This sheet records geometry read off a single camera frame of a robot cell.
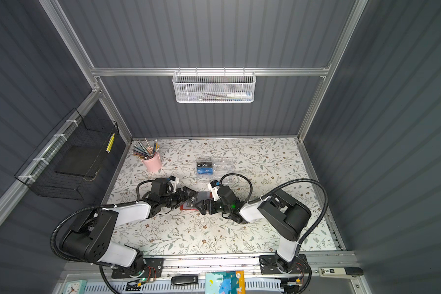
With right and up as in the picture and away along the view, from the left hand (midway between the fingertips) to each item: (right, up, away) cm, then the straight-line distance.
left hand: (194, 197), depth 88 cm
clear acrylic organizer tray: (+13, +14, +18) cm, 27 cm away
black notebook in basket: (-44, +19, -16) cm, 50 cm away
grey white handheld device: (+59, -24, -19) cm, 67 cm away
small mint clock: (-41, -29, -20) cm, 55 cm away
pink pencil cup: (-25, +16, +13) cm, 32 cm away
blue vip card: (+4, +12, +10) cm, 17 cm away
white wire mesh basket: (+7, +68, +35) cm, 77 cm away
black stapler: (-1, -26, -20) cm, 33 cm away
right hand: (+5, -3, -2) cm, 6 cm away
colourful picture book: (+15, -28, -19) cm, 37 cm away
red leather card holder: (-2, -4, +2) cm, 5 cm away
